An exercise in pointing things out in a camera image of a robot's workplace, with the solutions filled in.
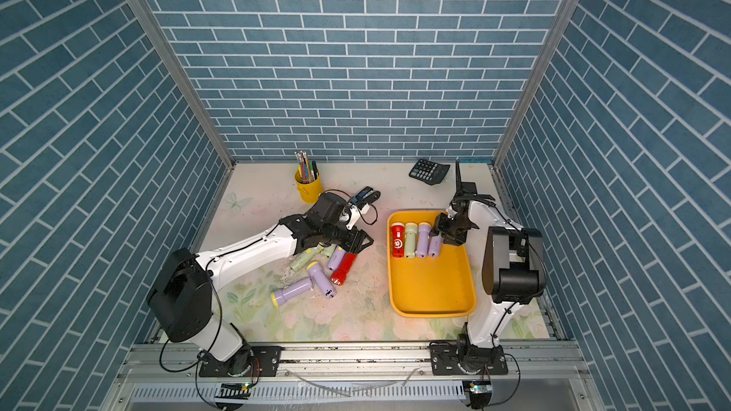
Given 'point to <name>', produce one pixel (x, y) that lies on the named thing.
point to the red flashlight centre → (340, 276)
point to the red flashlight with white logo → (398, 240)
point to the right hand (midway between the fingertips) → (440, 236)
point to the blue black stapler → (366, 196)
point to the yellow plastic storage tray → (429, 287)
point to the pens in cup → (307, 170)
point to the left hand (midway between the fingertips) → (372, 240)
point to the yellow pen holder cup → (309, 192)
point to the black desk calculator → (428, 171)
